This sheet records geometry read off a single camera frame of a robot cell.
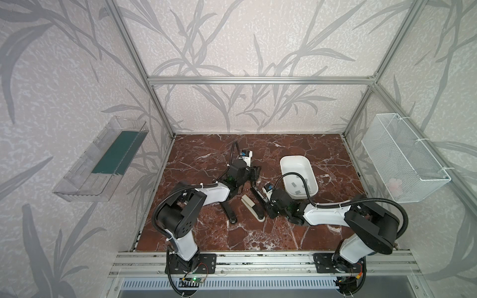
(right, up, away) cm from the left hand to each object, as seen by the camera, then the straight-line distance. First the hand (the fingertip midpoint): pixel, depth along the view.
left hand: (261, 162), depth 91 cm
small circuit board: (-28, -45, -20) cm, 57 cm away
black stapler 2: (-16, -21, -4) cm, 27 cm away
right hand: (+2, -18, 0) cm, 18 cm away
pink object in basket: (+53, -8, -17) cm, 56 cm away
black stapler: (0, -18, -1) cm, 18 cm away
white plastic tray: (+22, -2, +13) cm, 26 cm away
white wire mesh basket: (+48, -1, -29) cm, 57 cm away
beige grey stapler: (-6, -20, -4) cm, 21 cm away
